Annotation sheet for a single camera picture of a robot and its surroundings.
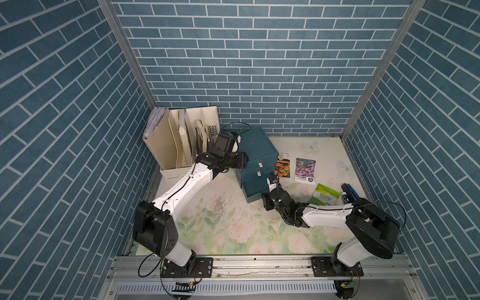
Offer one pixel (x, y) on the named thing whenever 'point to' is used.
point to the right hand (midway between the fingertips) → (266, 194)
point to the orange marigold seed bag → (283, 165)
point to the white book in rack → (185, 144)
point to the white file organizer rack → (191, 129)
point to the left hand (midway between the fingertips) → (248, 160)
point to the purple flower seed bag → (305, 170)
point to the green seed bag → (323, 195)
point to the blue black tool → (348, 194)
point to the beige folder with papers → (157, 137)
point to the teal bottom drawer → (254, 189)
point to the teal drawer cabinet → (263, 160)
